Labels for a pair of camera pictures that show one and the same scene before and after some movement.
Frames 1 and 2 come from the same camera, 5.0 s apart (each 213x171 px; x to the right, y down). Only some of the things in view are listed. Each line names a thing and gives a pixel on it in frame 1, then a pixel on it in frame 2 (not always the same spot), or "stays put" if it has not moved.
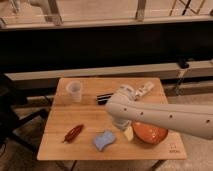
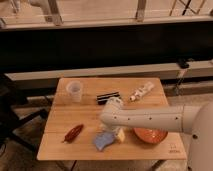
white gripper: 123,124 → 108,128
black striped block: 103,98 stays put
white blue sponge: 104,139 stays put
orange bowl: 149,133 stays put
